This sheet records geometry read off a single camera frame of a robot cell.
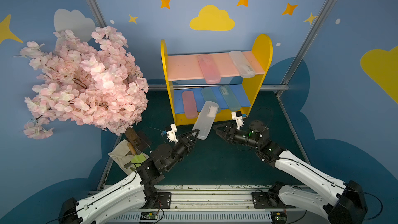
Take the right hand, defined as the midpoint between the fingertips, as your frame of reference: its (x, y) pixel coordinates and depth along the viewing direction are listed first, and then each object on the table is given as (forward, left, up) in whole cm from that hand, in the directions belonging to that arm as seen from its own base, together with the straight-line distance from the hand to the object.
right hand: (217, 128), depth 69 cm
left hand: (-3, +8, +3) cm, 9 cm away
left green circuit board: (-32, +30, -28) cm, 53 cm away
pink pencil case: (+23, +15, -12) cm, 30 cm away
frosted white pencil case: (+4, +5, +1) cm, 7 cm away
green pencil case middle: (+34, +5, -14) cm, 37 cm away
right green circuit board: (-29, -32, -31) cm, 53 cm away
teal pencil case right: (+29, -10, -13) cm, 33 cm away
